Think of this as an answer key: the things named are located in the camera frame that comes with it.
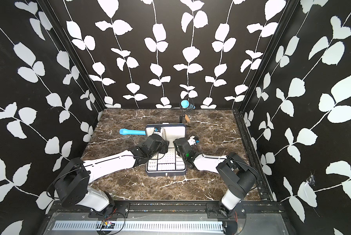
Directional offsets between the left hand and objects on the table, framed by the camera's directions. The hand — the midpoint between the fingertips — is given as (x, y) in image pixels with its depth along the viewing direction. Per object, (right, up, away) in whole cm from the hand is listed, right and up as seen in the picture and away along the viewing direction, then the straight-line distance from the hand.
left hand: (166, 139), depth 85 cm
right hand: (+3, +2, +4) cm, 5 cm away
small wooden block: (+13, +14, +25) cm, 31 cm away
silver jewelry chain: (-2, +3, +2) cm, 4 cm away
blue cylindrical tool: (-32, +4, +17) cm, 36 cm away
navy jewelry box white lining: (+2, -14, -2) cm, 14 cm away
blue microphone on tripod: (+12, +20, +5) cm, 24 cm away
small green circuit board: (-28, -40, -14) cm, 51 cm away
